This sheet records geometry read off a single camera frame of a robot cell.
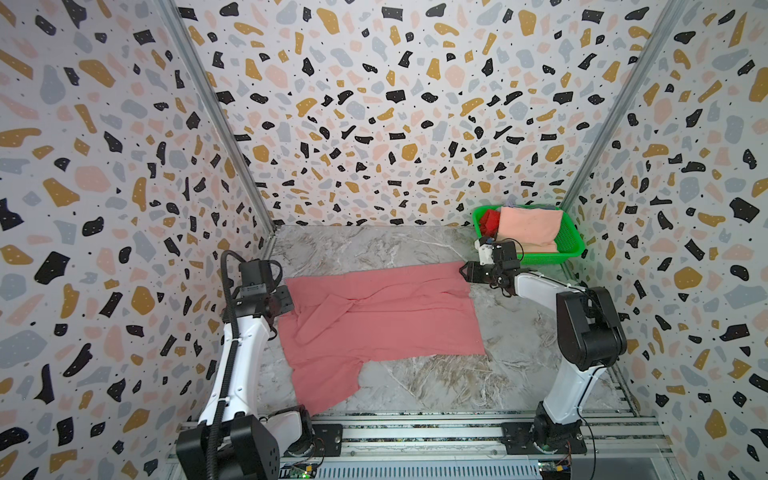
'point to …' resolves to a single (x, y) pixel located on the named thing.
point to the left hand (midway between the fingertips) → (274, 295)
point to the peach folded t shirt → (537, 230)
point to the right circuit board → (554, 466)
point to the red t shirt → (489, 223)
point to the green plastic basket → (568, 242)
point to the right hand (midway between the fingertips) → (463, 262)
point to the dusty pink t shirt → (340, 321)
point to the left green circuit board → (298, 471)
